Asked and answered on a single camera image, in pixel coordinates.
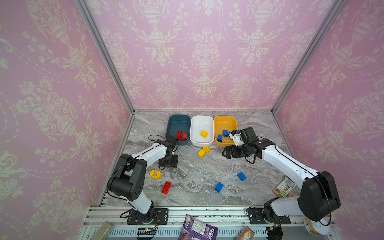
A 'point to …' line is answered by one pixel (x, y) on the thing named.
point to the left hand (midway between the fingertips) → (172, 165)
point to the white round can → (316, 228)
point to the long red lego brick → (166, 187)
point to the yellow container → (223, 125)
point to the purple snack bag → (195, 229)
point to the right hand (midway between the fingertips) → (229, 152)
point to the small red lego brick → (171, 167)
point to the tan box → (104, 231)
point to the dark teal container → (176, 123)
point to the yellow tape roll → (155, 174)
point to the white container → (198, 123)
